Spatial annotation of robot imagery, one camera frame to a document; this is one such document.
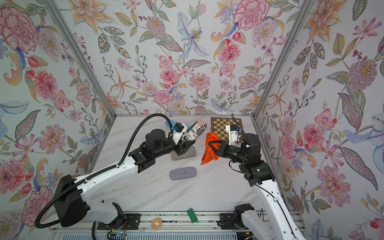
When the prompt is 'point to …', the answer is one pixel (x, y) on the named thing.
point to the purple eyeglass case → (182, 173)
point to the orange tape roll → (156, 223)
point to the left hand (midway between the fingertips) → (193, 138)
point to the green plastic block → (192, 215)
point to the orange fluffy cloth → (212, 144)
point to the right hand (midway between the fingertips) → (209, 141)
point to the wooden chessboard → (218, 125)
